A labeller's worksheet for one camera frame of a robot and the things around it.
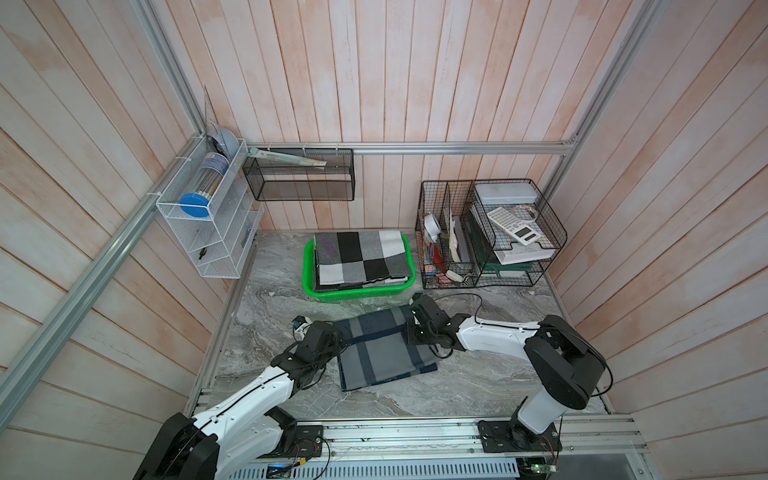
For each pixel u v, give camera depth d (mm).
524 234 899
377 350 883
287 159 909
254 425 494
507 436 717
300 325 764
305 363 637
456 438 746
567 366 457
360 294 954
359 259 979
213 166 768
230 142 837
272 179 1046
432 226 1101
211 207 701
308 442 730
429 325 702
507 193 1017
